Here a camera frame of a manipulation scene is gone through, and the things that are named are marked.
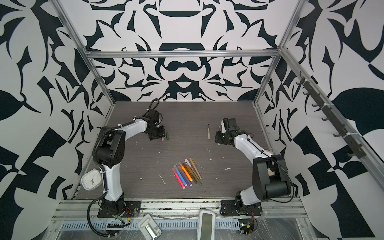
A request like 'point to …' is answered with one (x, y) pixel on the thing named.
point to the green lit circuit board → (246, 226)
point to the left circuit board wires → (118, 225)
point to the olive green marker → (195, 175)
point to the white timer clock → (92, 179)
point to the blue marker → (180, 176)
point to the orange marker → (186, 172)
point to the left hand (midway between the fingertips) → (164, 132)
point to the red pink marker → (179, 181)
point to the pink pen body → (219, 130)
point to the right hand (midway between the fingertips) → (219, 136)
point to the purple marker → (188, 180)
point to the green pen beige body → (208, 132)
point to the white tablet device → (206, 225)
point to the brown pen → (195, 168)
